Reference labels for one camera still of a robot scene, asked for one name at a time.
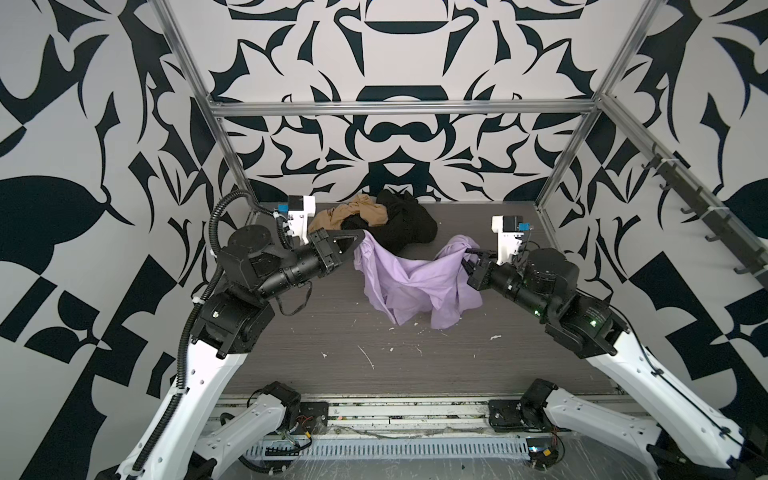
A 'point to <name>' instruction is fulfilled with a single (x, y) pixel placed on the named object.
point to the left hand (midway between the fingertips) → (366, 229)
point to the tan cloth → (372, 210)
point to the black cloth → (407, 222)
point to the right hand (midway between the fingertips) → (458, 250)
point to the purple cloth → (402, 287)
